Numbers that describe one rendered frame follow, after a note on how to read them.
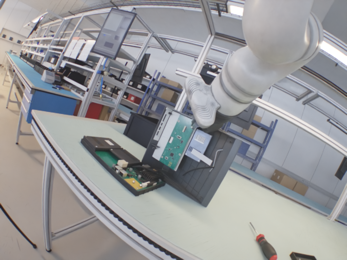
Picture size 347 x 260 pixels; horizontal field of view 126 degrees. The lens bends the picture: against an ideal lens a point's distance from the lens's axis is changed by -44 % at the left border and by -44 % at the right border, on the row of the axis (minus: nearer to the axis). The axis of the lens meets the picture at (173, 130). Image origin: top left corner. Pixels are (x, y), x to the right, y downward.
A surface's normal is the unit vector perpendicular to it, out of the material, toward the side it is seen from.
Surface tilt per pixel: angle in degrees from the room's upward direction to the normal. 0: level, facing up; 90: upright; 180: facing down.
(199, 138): 90
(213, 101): 71
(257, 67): 80
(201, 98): 64
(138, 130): 90
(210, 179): 90
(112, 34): 101
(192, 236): 0
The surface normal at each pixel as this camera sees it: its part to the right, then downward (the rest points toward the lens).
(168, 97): -0.35, -0.06
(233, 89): -0.73, 0.62
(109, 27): -0.04, 0.29
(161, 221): 0.41, -0.91
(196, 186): -0.70, -0.25
